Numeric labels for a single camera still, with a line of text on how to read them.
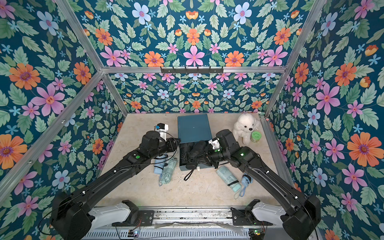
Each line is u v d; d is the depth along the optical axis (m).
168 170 0.86
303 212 0.38
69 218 0.39
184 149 0.77
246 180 0.82
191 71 0.93
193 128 0.84
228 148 0.54
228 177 0.84
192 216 0.75
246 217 0.65
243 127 0.92
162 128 0.69
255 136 1.01
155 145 0.61
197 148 0.77
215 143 0.69
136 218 0.69
